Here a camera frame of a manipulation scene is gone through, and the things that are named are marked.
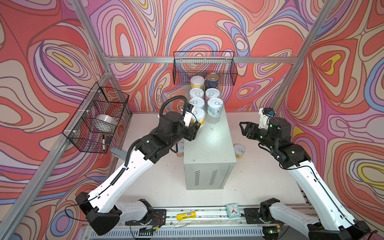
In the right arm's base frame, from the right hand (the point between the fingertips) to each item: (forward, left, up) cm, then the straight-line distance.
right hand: (245, 128), depth 71 cm
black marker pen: (-3, +70, -4) cm, 70 cm away
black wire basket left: (+4, +74, +1) cm, 74 cm away
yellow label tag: (-31, +30, -28) cm, 52 cm away
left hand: (0, +24, +7) cm, 25 cm away
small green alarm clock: (-30, +7, -28) cm, 42 cm away
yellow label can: (+2, -3, -25) cm, 25 cm away
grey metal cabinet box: (-18, +20, +4) cm, 27 cm away
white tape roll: (+6, +69, +2) cm, 69 cm away
